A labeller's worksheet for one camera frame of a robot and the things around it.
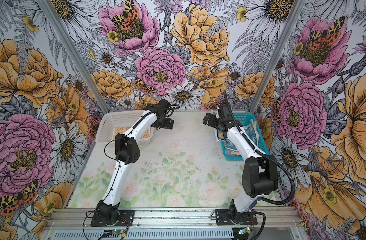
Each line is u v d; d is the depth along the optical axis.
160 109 0.82
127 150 0.65
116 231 0.71
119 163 0.66
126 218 0.73
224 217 0.74
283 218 0.76
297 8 0.72
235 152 0.96
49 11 0.72
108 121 1.09
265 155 0.47
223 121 0.67
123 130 1.06
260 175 0.45
